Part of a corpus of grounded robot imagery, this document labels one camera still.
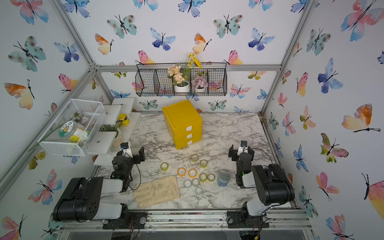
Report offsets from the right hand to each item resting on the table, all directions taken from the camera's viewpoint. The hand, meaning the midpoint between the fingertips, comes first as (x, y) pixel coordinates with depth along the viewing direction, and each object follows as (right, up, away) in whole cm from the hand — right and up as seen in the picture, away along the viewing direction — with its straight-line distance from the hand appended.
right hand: (243, 145), depth 91 cm
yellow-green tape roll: (-47, -13, +1) cm, 49 cm away
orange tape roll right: (-30, -17, -2) cm, 35 cm away
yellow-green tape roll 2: (-24, -12, +3) cm, 27 cm away
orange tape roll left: (-37, -16, -1) cm, 40 cm away
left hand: (-64, -1, -1) cm, 64 cm away
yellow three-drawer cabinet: (-35, +13, -6) cm, 38 cm away
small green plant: (-80, +10, +5) cm, 81 cm away
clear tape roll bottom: (-27, -24, -7) cm, 37 cm away
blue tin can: (-14, -17, -11) cm, 24 cm away
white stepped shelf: (-81, 0, -3) cm, 81 cm away
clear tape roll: (-33, -21, -5) cm, 40 cm away
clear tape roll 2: (-28, -21, -4) cm, 36 cm away
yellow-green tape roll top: (-29, -9, +5) cm, 31 cm away
